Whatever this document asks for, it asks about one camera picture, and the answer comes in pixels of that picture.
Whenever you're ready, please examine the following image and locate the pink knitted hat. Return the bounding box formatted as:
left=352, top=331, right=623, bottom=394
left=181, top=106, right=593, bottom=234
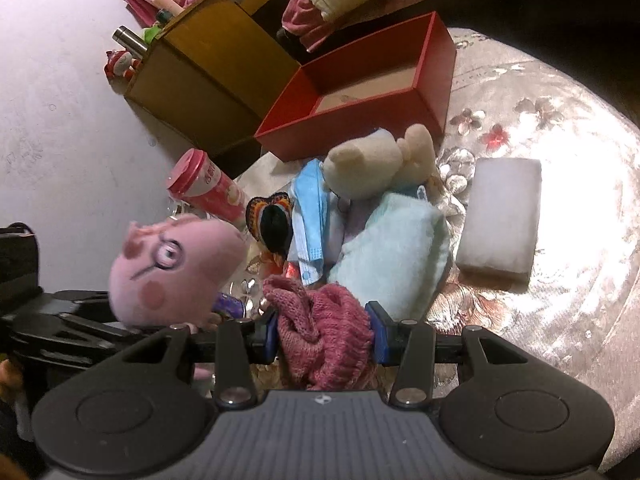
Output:
left=262, top=275, right=375, bottom=391

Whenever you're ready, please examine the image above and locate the light green towel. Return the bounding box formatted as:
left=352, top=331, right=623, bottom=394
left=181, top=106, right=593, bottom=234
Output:
left=328, top=192, right=450, bottom=321

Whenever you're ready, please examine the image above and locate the pink pig plush toy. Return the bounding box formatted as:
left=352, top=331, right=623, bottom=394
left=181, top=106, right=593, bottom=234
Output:
left=108, top=214, right=248, bottom=333

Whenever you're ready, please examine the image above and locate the rainbow striped knit hat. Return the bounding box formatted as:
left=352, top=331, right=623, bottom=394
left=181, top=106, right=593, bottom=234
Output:
left=245, top=192, right=293, bottom=257

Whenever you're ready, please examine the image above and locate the white sponge block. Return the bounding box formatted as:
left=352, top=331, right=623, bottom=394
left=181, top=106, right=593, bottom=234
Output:
left=456, top=158, right=542, bottom=282

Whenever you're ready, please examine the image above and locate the blue face mask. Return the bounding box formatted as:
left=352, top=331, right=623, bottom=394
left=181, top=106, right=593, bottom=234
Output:
left=288, top=159, right=350, bottom=286

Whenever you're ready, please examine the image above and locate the beige mouse plush toy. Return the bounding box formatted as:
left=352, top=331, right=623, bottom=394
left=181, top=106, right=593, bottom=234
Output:
left=321, top=124, right=436, bottom=200

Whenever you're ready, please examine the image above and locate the person's left hand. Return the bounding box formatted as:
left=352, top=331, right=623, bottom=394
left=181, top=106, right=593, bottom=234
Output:
left=0, top=359, right=24, bottom=408

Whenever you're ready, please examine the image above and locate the pink lidded paper cup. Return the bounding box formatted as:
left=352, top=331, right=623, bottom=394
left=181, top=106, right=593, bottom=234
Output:
left=166, top=148, right=247, bottom=229

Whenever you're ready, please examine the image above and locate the floral satin tablecloth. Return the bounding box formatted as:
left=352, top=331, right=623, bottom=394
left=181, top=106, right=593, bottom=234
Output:
left=424, top=27, right=639, bottom=469

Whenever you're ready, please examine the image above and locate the wooden corner cabinet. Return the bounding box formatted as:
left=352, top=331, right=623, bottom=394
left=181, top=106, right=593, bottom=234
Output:
left=125, top=0, right=299, bottom=155

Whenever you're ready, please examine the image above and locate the red cardboard box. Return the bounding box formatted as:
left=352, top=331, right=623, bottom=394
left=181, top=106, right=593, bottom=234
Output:
left=255, top=12, right=457, bottom=162

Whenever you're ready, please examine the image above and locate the red santa figurine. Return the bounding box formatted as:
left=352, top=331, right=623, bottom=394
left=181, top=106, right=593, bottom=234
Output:
left=104, top=50, right=140, bottom=81

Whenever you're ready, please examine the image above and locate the steel thermos bottle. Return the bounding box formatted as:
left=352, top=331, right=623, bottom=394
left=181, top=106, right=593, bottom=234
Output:
left=112, top=26, right=149, bottom=60

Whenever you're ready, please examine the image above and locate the green toy on cabinet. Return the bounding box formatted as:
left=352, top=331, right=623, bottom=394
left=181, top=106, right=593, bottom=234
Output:
left=142, top=24, right=163, bottom=44

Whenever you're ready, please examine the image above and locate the pink bottle on cabinet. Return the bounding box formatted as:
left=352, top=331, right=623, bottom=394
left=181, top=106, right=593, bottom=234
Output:
left=152, top=0, right=184, bottom=16

